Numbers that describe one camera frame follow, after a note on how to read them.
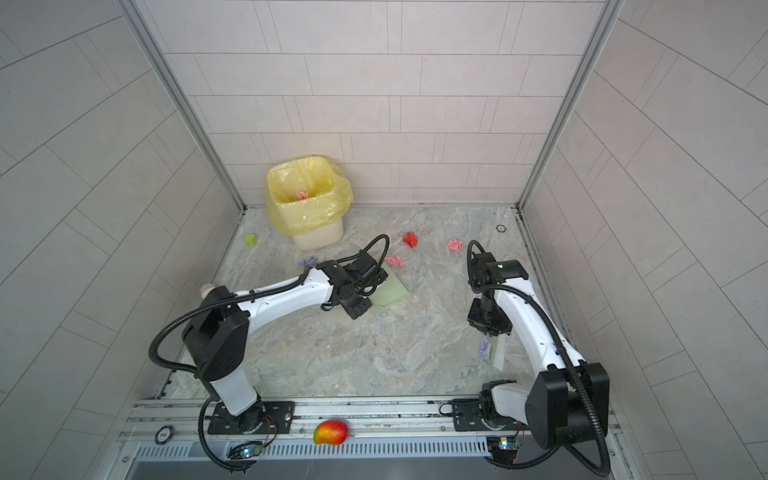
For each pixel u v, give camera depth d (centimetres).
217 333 45
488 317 65
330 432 66
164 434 68
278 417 71
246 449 65
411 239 105
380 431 71
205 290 88
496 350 81
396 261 99
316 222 88
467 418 71
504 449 68
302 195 102
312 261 99
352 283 63
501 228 111
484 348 81
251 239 105
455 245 102
